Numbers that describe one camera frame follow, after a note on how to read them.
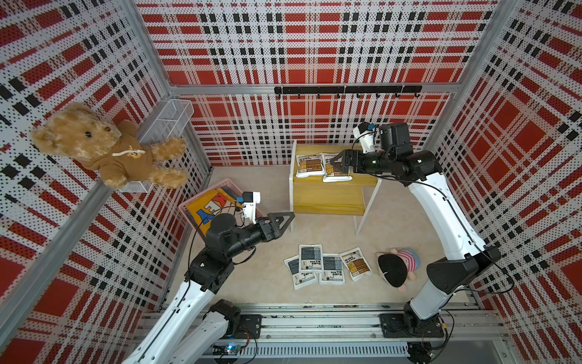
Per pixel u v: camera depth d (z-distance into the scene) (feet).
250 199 1.96
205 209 3.13
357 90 2.91
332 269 2.81
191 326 1.51
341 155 2.08
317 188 3.04
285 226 1.83
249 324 2.42
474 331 2.43
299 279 2.73
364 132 2.03
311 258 2.88
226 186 3.51
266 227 1.85
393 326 2.38
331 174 2.33
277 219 1.84
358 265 2.77
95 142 1.64
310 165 2.38
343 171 2.03
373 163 1.94
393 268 2.57
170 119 2.90
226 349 2.27
